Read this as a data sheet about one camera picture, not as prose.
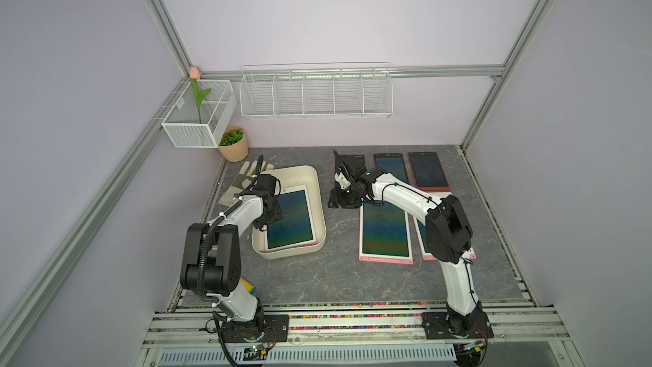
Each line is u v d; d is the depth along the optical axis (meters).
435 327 0.74
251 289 0.81
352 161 1.18
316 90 1.08
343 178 0.77
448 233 0.53
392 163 1.16
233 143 1.08
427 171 1.12
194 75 0.89
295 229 0.95
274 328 0.74
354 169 0.74
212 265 0.46
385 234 0.94
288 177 1.08
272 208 0.77
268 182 0.77
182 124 0.79
